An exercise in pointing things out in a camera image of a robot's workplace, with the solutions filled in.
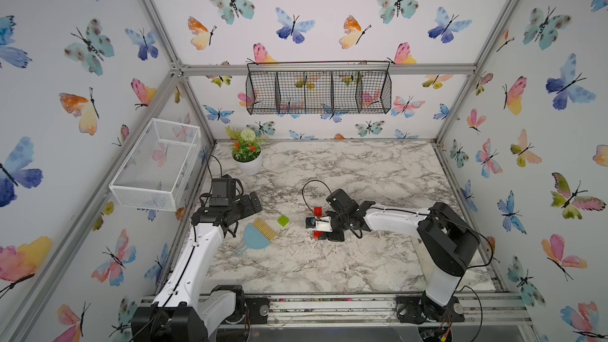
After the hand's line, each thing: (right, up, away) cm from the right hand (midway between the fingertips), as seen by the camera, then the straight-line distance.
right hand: (322, 226), depth 89 cm
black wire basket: (-2, +55, +9) cm, 56 cm away
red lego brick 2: (-2, -2, -2) cm, 4 cm away
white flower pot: (-30, +22, +15) cm, 40 cm away
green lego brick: (-15, +1, +4) cm, 16 cm away
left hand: (-25, +10, -6) cm, 28 cm away
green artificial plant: (-31, +30, +9) cm, 44 cm away
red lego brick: (-2, +4, +6) cm, 8 cm away
